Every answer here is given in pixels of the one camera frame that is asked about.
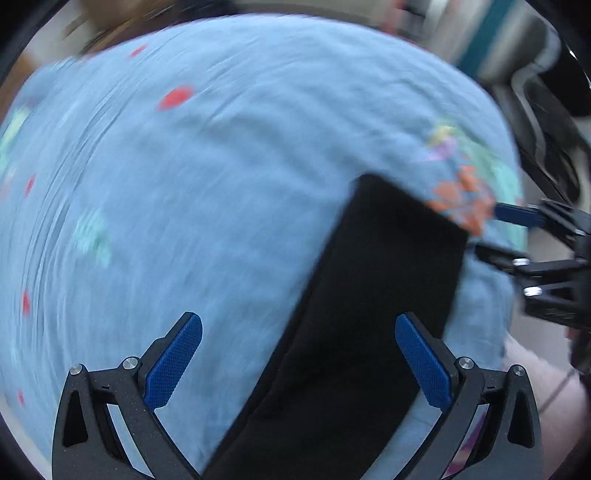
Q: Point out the black pants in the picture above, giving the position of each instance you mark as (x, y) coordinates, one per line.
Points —
(337, 386)

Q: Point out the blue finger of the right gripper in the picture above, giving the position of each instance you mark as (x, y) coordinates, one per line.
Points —
(505, 260)
(528, 217)

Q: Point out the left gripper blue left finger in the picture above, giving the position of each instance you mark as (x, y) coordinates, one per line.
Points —
(85, 442)

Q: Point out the blue patterned bed cover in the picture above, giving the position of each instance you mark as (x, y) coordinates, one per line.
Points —
(201, 168)

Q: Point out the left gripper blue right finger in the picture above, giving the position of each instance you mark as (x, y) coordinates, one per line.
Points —
(508, 445)

